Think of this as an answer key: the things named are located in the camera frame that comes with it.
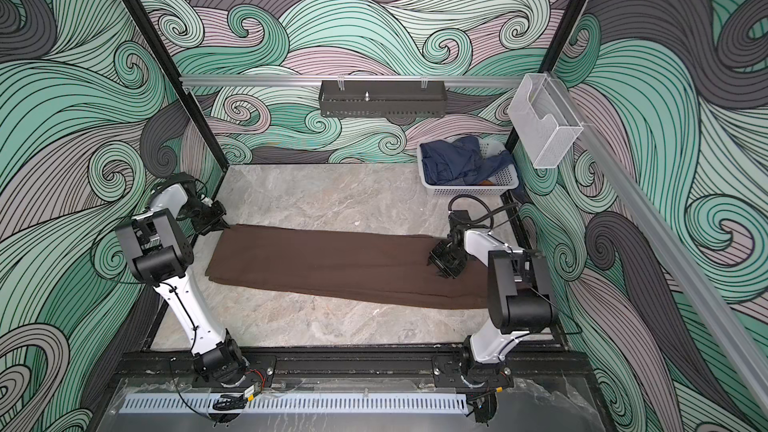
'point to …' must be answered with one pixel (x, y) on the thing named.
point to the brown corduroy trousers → (343, 266)
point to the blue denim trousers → (459, 161)
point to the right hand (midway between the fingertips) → (432, 265)
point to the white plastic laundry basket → (490, 146)
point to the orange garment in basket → (486, 183)
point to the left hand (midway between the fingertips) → (226, 221)
